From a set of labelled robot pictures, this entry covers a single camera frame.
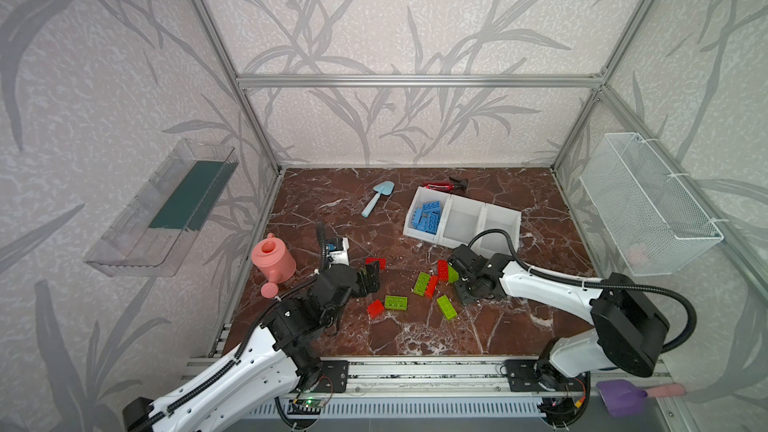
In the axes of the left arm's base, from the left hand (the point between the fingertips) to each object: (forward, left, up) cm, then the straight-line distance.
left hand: (370, 259), depth 75 cm
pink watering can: (+4, +29, -7) cm, 30 cm away
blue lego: (+20, -17, -15) cm, 30 cm away
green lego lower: (-7, -21, -17) cm, 28 cm away
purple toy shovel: (-28, -62, -16) cm, 70 cm away
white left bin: (+24, -16, -15) cm, 33 cm away
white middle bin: (+23, -29, -17) cm, 40 cm away
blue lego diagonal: (+23, -13, -16) cm, 31 cm away
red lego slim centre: (0, -17, -17) cm, 24 cm away
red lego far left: (+8, -2, -18) cm, 20 cm away
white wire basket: (0, -61, +17) cm, 64 cm away
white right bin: (+21, -36, -11) cm, 43 cm away
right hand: (+1, -27, -16) cm, 31 cm away
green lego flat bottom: (-5, -7, -16) cm, 19 cm away
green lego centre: (0, -14, -18) cm, 23 cm away
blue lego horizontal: (+27, -18, -15) cm, 36 cm away
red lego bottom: (-7, -1, -17) cm, 19 cm away
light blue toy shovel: (+37, -1, -17) cm, 41 cm away
